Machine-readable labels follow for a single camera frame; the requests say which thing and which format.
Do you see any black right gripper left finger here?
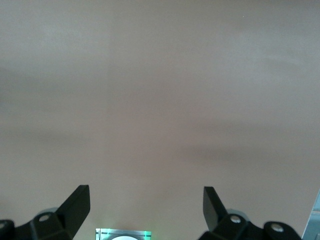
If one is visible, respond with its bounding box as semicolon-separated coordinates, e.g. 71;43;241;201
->
0;184;90;240

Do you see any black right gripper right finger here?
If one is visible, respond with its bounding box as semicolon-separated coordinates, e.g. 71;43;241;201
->
198;186;300;240

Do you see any aluminium frame rail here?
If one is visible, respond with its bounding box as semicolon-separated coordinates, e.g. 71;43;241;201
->
301;188;320;240

